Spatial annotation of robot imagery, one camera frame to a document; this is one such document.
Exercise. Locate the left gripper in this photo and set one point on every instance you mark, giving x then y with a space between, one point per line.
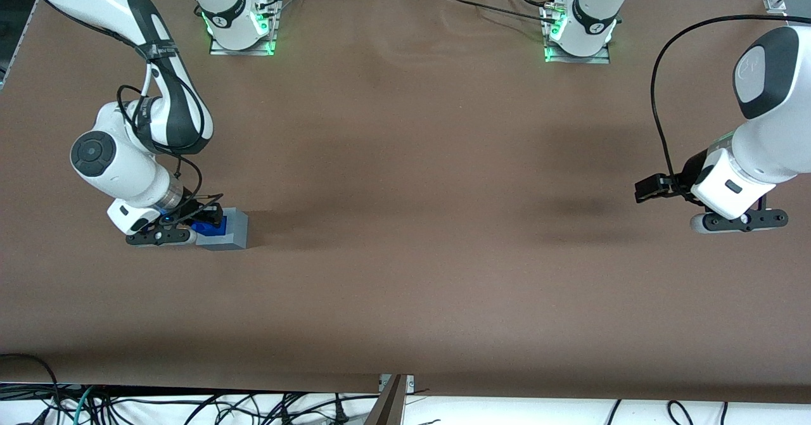
692 171

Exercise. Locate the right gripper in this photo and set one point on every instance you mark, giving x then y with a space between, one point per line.
192 210

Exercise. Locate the blue plastic part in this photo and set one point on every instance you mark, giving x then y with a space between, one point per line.
215 227

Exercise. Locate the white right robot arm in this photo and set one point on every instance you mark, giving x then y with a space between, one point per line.
123 171

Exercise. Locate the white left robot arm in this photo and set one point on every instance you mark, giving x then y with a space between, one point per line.
770 127

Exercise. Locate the gray square base block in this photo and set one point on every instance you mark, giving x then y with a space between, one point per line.
236 232

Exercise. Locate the brown table cover sheet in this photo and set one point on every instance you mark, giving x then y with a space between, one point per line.
443 159

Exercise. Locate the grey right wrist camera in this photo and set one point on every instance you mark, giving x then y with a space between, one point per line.
161 236

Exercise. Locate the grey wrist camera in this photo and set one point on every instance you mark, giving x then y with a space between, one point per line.
738 220
161 236

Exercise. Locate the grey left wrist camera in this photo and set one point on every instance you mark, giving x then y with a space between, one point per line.
738 220

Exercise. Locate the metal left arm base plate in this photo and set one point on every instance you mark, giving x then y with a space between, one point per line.
595 59

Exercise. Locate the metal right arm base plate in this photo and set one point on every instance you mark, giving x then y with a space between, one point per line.
253 52

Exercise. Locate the metal corner bracket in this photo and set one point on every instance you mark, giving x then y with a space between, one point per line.
777 3

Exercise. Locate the aluminium frame profile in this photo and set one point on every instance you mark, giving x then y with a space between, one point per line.
389 406

